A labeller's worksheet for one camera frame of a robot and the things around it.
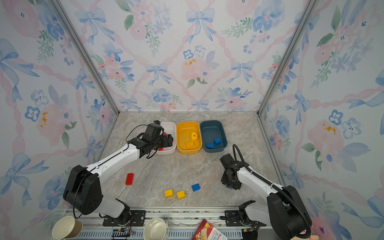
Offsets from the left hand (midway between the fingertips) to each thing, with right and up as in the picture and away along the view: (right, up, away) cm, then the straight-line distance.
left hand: (168, 138), depth 87 cm
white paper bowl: (-3, -43, -15) cm, 45 cm away
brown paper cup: (-45, -41, -16) cm, 63 cm away
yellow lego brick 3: (+8, -30, -7) cm, 32 cm away
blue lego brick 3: (+16, -27, -3) cm, 32 cm away
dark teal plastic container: (+27, +4, +23) cm, 36 cm away
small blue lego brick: (+35, -27, -4) cm, 44 cm away
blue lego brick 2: (+26, -6, +12) cm, 29 cm away
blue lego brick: (+31, -3, +14) cm, 34 cm away
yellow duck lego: (+15, 0, +17) cm, 22 cm away
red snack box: (+21, -41, -19) cm, 50 cm away
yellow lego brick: (+12, -6, +14) cm, 19 cm away
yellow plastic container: (+12, -3, +17) cm, 21 cm away
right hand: (+34, -25, -1) cm, 43 cm away
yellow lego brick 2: (+2, -29, -7) cm, 30 cm away
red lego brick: (-22, -23, -2) cm, 32 cm away
